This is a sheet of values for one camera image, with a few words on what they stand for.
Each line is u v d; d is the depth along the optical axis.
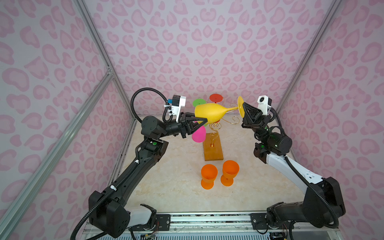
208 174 0.76
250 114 0.54
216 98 0.82
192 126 0.54
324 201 0.38
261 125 0.51
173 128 0.54
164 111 0.52
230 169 0.78
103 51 0.83
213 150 0.98
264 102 0.57
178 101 0.50
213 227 0.72
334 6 0.69
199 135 0.85
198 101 0.82
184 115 0.55
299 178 0.44
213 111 0.53
